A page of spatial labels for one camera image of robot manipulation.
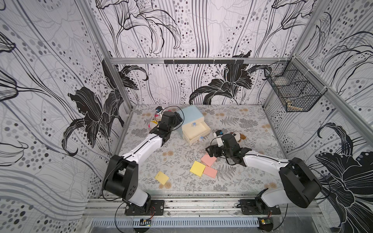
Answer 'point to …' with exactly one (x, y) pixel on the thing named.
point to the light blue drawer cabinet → (192, 125)
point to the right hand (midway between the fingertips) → (212, 146)
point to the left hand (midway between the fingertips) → (177, 118)
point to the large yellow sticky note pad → (197, 168)
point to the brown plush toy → (242, 136)
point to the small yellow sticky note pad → (161, 177)
